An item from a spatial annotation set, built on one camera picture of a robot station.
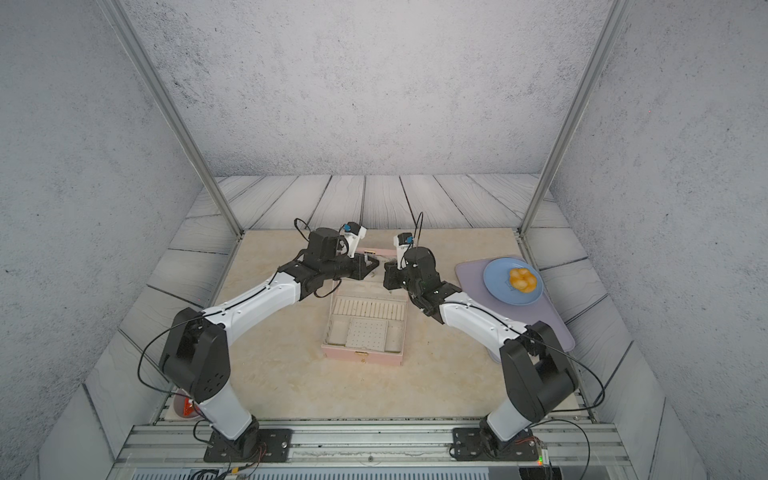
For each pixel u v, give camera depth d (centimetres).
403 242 74
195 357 46
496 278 105
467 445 73
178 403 76
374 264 83
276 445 73
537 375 44
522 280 101
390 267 82
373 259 83
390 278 76
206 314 49
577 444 74
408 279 73
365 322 87
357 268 74
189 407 76
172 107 87
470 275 108
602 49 76
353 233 76
